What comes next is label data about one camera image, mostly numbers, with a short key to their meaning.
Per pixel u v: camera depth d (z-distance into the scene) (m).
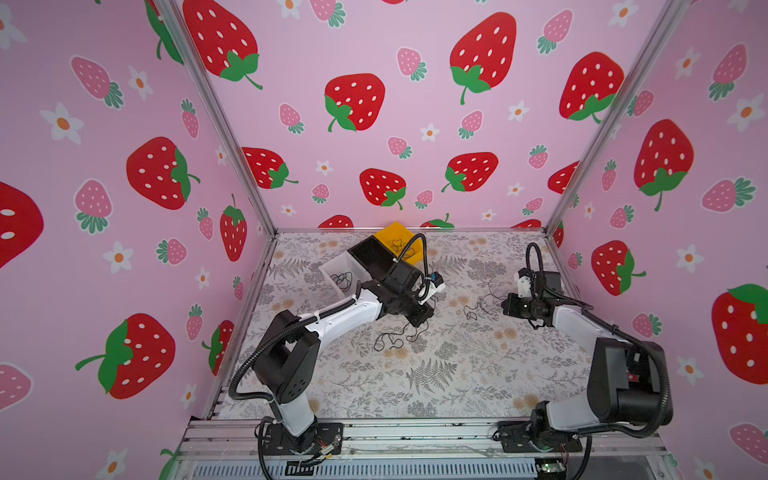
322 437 0.74
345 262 1.05
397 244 1.17
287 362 0.46
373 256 1.07
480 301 1.01
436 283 0.76
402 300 0.72
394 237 1.11
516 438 0.73
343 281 1.04
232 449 0.73
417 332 0.93
